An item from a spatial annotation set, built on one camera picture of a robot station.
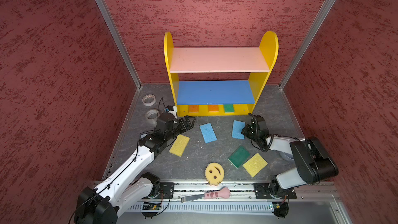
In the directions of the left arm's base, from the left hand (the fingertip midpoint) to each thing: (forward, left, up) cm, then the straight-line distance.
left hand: (190, 124), depth 79 cm
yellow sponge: (-5, +7, -18) cm, 19 cm away
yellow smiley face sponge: (-20, -13, -15) cm, 28 cm away
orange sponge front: (+22, -13, -16) cm, 30 cm away
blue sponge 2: (+8, -29, -17) cm, 34 cm away
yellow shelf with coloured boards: (+44, -12, -12) cm, 47 cm away
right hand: (+5, -30, -17) cm, 35 cm away
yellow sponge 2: (-15, -35, -16) cm, 42 cm away
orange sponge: (+21, 0, -17) cm, 27 cm away
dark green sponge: (-10, -28, -16) cm, 34 cm away
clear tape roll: (+30, +34, -17) cm, 48 cm away
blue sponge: (+4, -10, -17) cm, 20 cm away
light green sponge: (+21, -24, -14) cm, 35 cm away
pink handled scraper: (-28, -16, -16) cm, 36 cm away
